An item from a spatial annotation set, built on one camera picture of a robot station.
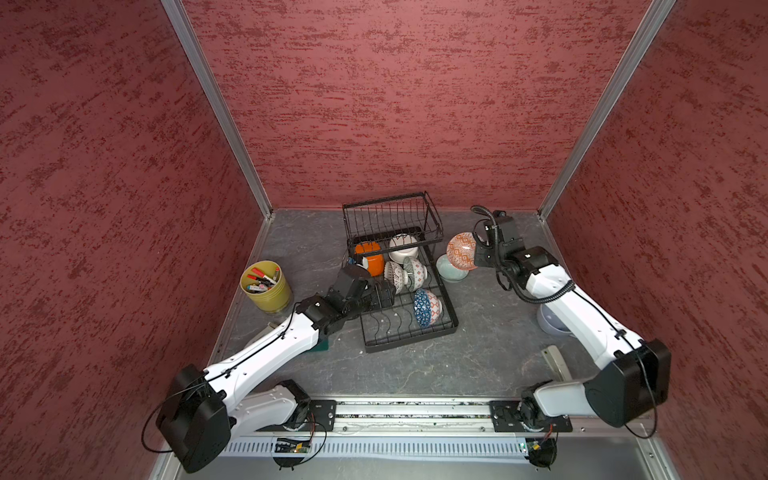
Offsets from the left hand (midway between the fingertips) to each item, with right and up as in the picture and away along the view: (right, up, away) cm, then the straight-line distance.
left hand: (382, 297), depth 80 cm
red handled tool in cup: (-37, +4, +7) cm, 38 cm away
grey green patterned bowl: (+11, +6, +9) cm, 15 cm away
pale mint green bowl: (+22, +5, +19) cm, 29 cm away
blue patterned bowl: (+13, -4, +2) cm, 13 cm away
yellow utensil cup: (-31, -1, +3) cm, 32 cm away
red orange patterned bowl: (+24, +13, +8) cm, 28 cm away
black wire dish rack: (-1, +22, +10) cm, 24 cm away
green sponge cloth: (-11, -5, -24) cm, 27 cm away
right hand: (+28, +12, +2) cm, 31 cm away
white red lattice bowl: (+4, +5, +9) cm, 11 cm away
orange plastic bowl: (-2, +11, -2) cm, 12 cm away
